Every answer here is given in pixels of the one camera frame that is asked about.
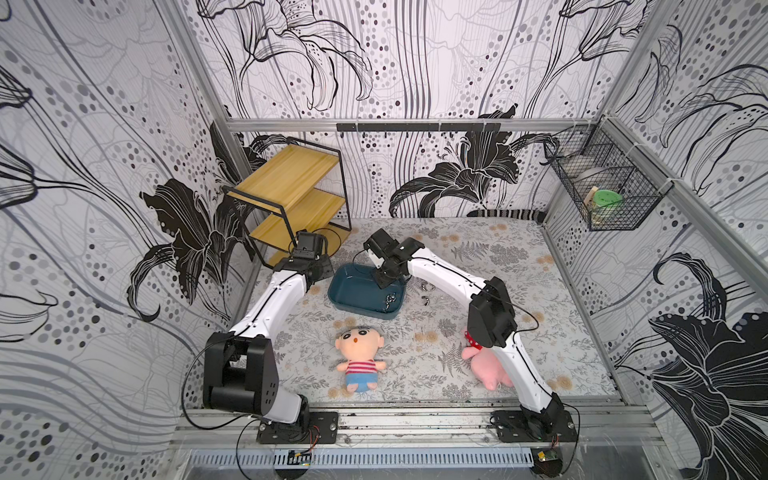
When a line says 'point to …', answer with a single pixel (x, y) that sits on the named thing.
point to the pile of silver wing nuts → (390, 298)
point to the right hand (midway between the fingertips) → (385, 274)
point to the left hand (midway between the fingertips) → (323, 271)
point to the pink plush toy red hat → (485, 364)
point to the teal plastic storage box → (353, 288)
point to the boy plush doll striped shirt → (359, 346)
